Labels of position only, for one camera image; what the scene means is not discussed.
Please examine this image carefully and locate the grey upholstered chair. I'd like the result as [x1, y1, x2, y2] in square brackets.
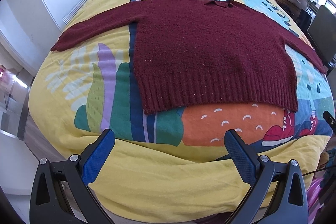
[307, 6, 335, 65]

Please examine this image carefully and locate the yellow dinosaur print bedspread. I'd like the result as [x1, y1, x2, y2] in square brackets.
[29, 0, 334, 223]

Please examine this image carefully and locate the dark red knit sweater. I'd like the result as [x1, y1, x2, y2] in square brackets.
[53, 0, 325, 114]

